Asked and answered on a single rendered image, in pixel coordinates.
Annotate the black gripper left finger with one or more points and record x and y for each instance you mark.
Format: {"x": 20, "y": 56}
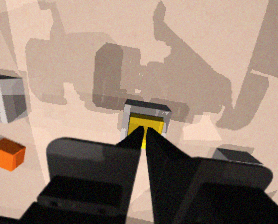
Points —
{"x": 96, "y": 161}

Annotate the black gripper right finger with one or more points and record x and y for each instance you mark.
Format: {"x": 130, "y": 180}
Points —
{"x": 175, "y": 177}

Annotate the purple button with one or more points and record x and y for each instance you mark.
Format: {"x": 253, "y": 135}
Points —
{"x": 12, "y": 99}

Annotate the yellow button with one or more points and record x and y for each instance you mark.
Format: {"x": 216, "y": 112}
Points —
{"x": 139, "y": 113}

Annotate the orange block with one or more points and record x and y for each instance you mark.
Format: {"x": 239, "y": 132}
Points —
{"x": 11, "y": 154}

